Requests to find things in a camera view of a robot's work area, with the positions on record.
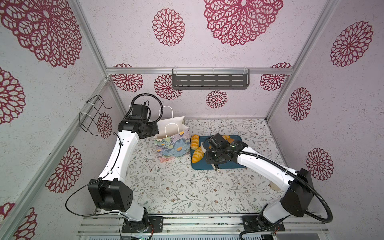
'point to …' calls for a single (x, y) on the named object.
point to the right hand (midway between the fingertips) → (207, 157)
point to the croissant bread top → (227, 137)
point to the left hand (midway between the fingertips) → (154, 133)
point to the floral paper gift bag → (172, 140)
